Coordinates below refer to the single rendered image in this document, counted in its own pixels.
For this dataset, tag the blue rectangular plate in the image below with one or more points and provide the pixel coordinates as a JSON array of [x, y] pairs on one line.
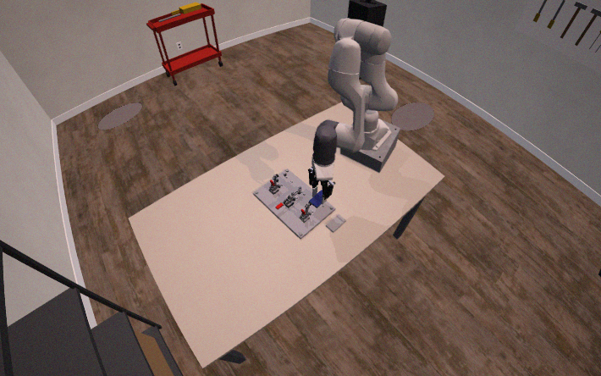
[[317, 199]]

